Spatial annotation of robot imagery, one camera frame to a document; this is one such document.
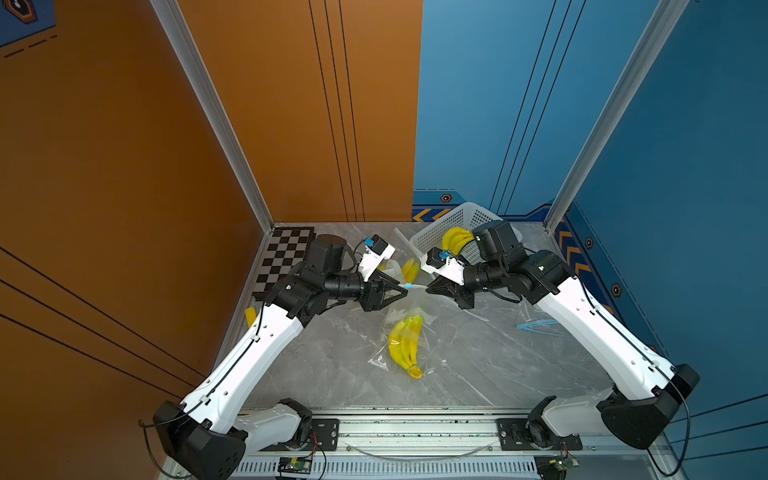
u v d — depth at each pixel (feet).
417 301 2.41
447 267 1.81
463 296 1.93
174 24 2.31
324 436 2.41
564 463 2.28
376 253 1.91
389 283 2.17
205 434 1.21
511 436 2.38
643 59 2.50
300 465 2.34
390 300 2.05
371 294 1.88
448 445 2.39
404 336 2.69
